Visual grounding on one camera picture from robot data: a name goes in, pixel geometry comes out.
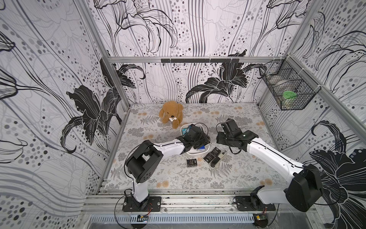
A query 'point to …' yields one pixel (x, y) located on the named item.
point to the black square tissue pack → (192, 162)
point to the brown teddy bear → (171, 112)
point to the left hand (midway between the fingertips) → (209, 141)
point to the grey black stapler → (218, 159)
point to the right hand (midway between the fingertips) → (220, 137)
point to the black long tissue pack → (210, 156)
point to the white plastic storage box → (193, 150)
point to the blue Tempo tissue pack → (203, 147)
